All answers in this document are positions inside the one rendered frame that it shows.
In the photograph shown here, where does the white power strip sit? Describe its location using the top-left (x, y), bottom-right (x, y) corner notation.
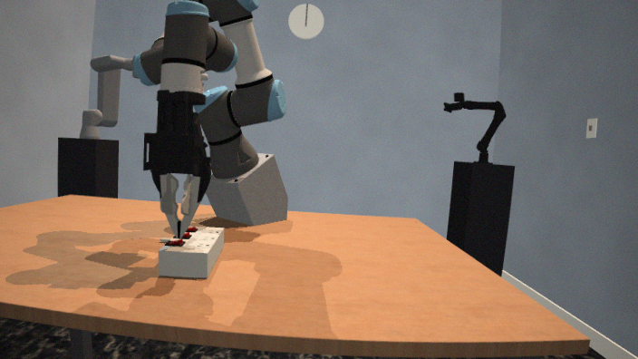
top-left (159, 226), bottom-right (224, 278)

